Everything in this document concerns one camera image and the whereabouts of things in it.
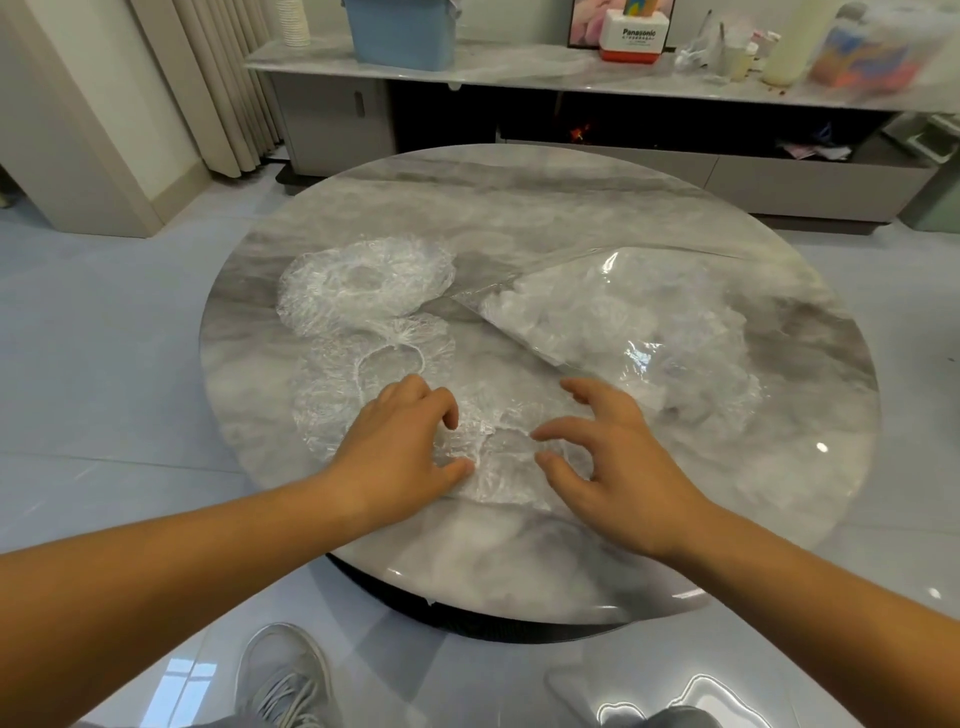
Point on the pink framed picture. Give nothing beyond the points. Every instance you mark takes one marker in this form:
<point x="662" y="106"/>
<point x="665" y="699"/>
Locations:
<point x="584" y="18"/>

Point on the clear container colourful contents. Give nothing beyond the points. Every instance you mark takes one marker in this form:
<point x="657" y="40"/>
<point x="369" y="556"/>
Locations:
<point x="888" y="48"/>

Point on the person's right forearm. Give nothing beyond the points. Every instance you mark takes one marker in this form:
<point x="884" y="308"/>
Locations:
<point x="840" y="623"/>

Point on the crumpled clear wrapper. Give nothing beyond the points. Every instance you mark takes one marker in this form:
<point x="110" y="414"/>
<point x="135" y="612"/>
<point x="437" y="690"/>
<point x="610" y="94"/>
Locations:
<point x="698" y="45"/>

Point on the stack of paper cups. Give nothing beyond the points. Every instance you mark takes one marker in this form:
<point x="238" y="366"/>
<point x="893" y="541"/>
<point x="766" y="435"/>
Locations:
<point x="288" y="18"/>

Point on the red and white box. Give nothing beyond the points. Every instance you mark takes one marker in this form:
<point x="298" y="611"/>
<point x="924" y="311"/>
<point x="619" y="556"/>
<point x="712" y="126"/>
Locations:
<point x="635" y="38"/>

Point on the cream paper roll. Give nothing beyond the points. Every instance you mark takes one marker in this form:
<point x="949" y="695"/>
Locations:
<point x="800" y="39"/>

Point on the grey sneaker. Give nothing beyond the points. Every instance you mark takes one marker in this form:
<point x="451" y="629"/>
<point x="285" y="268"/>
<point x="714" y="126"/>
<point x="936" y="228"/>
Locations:
<point x="285" y="675"/>
<point x="683" y="717"/>

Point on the black table base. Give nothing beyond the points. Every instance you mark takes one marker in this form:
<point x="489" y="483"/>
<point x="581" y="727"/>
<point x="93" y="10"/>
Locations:
<point x="480" y="615"/>

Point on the small white cup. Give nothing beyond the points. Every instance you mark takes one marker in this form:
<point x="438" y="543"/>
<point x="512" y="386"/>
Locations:
<point x="738" y="60"/>

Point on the long grey low cabinet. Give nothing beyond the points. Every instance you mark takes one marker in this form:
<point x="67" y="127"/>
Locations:
<point x="323" y="128"/>

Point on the person's left forearm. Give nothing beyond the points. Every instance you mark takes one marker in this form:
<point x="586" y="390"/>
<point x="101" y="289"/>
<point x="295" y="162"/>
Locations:
<point x="150" y="600"/>

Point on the clear bag of caps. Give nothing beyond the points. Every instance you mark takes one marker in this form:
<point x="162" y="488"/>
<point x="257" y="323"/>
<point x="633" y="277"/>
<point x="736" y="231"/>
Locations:
<point x="630" y="323"/>

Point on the person's right hand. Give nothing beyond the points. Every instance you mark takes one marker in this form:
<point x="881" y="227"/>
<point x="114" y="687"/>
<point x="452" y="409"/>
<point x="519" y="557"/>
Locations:
<point x="630" y="480"/>

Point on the beige curtain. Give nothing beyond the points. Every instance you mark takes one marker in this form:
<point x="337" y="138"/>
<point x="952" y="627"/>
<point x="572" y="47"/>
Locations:
<point x="210" y="83"/>

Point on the pile of clear plastic caps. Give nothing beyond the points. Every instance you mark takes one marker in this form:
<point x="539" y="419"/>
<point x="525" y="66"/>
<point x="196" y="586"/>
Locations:
<point x="368" y="285"/>

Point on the person's left hand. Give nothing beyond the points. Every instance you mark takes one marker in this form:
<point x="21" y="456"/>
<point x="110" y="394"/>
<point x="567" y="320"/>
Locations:
<point x="390" y="458"/>

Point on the blue storage box white lid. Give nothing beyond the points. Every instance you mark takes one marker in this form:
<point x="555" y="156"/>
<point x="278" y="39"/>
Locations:
<point x="402" y="30"/>

